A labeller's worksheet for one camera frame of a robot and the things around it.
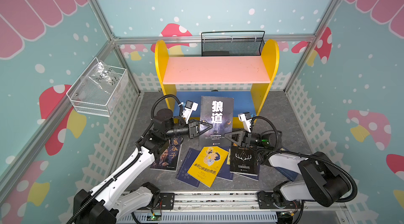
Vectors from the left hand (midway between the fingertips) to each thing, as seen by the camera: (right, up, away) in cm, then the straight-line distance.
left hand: (211, 130), depth 64 cm
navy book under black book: (+24, -27, +17) cm, 40 cm away
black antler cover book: (+19, -20, +21) cm, 34 cm away
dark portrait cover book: (-23, -19, +23) cm, 38 cm away
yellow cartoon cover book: (-1, -21, +19) cm, 28 cm away
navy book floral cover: (+8, -26, +20) cm, 34 cm away
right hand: (+6, -4, +2) cm, 8 cm away
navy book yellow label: (-14, -26, +17) cm, 34 cm away
